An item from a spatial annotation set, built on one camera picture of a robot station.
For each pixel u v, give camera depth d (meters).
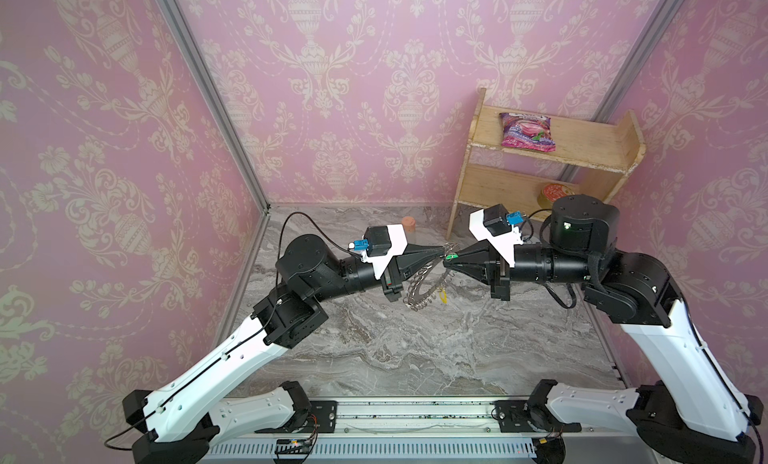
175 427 0.37
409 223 1.01
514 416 0.73
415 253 0.43
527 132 0.75
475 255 0.45
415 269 0.46
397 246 0.36
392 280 0.41
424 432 0.73
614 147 0.77
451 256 0.47
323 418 0.74
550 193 0.90
